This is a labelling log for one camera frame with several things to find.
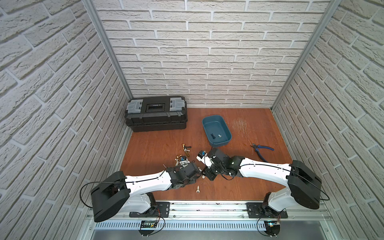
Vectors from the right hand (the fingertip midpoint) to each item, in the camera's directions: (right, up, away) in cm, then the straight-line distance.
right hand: (204, 170), depth 81 cm
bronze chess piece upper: (-11, +7, +11) cm, 17 cm away
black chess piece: (+7, +17, +20) cm, 27 cm away
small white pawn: (+12, +17, +20) cm, 29 cm away
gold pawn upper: (-13, +11, +16) cm, 24 cm away
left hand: (-5, -4, +2) cm, 7 cm away
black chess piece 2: (-12, +11, +14) cm, 21 cm away
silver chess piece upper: (-12, +9, +13) cm, 20 cm away
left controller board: (-29, -24, -9) cm, 38 cm away
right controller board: (+32, -23, -12) cm, 41 cm away
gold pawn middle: (-16, +5, +10) cm, 20 cm away
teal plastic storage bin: (+11, +21, +26) cm, 35 cm away
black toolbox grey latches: (-31, +32, +12) cm, 46 cm away
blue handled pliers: (+36, +11, +16) cm, 40 cm away
